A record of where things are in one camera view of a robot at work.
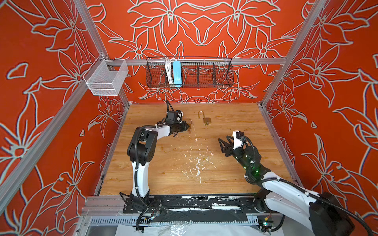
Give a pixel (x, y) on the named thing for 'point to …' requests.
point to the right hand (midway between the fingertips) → (221, 137)
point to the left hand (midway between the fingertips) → (188, 124)
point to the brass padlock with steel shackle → (205, 119)
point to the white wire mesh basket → (106, 77)
